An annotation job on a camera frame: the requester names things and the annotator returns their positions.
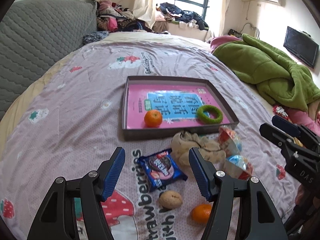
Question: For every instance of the dark patterned folded cloth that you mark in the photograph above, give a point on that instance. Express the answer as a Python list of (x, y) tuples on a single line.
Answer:
[(94, 37)]

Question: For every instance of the orange mandarin with stem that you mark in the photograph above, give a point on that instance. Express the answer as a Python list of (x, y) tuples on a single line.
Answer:
[(153, 118)]

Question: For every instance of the red white jelly cup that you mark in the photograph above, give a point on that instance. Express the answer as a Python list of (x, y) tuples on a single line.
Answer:
[(229, 141)]

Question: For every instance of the beige fabric scrunchie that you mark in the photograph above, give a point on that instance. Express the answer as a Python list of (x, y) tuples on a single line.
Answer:
[(182, 142)]

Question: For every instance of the shallow grey cardboard tray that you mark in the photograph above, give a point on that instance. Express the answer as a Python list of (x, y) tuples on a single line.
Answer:
[(157, 132)]

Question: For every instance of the clothes pile on windowsill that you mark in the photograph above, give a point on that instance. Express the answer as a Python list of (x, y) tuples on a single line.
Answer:
[(184, 18)]

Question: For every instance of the blue oreo cookie packet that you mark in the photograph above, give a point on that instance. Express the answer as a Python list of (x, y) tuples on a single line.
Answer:
[(160, 169)]

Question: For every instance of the pink pillow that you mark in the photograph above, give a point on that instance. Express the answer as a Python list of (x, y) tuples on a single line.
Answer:
[(217, 41)]

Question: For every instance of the red patterned snack wrapper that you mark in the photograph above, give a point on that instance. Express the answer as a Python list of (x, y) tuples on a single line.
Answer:
[(280, 111)]

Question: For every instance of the orange mandarin without stem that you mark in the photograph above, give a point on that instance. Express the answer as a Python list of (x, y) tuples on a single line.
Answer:
[(201, 213)]

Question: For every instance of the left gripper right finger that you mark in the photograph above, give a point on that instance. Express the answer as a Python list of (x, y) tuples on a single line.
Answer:
[(258, 217)]

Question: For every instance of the brown walnut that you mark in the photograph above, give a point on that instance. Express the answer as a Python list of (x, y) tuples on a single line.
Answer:
[(170, 200)]

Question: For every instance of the blue red jelly cup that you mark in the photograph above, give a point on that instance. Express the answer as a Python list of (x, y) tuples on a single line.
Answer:
[(237, 166)]

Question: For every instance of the green fleece blanket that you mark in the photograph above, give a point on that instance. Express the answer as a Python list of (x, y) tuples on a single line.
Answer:
[(277, 77)]

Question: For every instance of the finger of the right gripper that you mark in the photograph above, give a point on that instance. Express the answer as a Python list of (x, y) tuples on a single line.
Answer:
[(286, 126), (278, 138)]

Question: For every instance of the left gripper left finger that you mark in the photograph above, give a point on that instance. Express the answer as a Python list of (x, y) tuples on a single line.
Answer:
[(56, 218)]

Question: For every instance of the grey quilted headboard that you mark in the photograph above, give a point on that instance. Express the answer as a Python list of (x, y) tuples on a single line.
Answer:
[(36, 34)]

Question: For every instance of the black wall television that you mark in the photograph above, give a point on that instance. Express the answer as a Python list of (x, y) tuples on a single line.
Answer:
[(301, 46)]

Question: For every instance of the pile of clothes by headboard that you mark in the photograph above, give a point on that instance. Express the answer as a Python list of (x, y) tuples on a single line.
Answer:
[(112, 17)]

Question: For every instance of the pink and blue book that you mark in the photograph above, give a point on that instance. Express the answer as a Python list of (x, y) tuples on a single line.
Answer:
[(177, 103)]

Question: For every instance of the white curtain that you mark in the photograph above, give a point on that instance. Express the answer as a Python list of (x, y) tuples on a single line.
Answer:
[(145, 10)]

